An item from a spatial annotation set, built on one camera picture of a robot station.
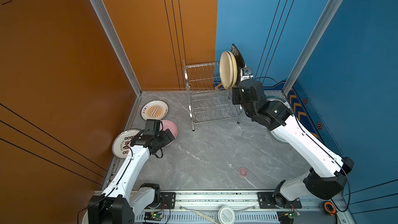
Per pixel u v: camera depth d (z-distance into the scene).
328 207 0.68
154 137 0.61
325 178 0.40
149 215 0.71
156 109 1.09
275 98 1.13
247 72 0.54
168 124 1.03
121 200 0.40
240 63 0.73
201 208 0.72
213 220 0.68
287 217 0.71
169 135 0.77
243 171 0.82
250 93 0.46
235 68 0.73
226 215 0.65
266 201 0.72
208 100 1.06
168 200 0.74
